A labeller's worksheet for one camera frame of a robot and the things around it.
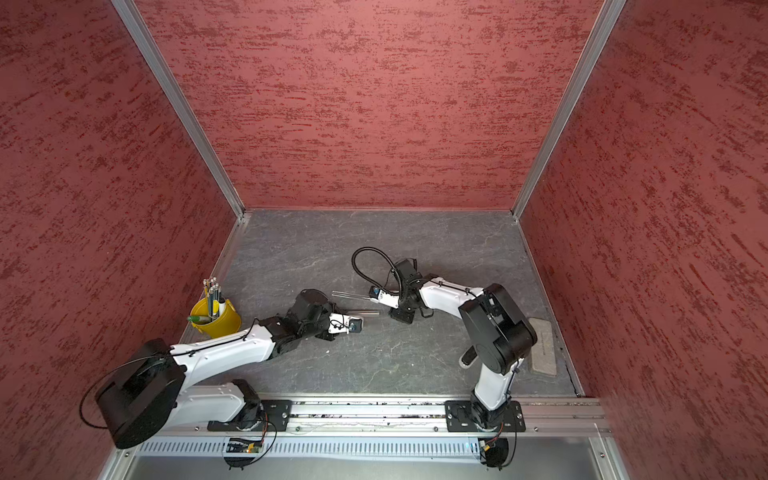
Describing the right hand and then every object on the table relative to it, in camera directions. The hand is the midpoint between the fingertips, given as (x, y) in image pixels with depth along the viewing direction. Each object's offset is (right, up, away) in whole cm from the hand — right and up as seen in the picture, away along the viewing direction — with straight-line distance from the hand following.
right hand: (399, 312), depth 94 cm
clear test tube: (-16, +5, +4) cm, 18 cm away
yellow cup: (-49, -1, -12) cm, 51 cm away
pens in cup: (-51, +5, -12) cm, 53 cm away
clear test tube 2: (-11, 0, +1) cm, 11 cm away
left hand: (-17, +2, -7) cm, 19 cm away
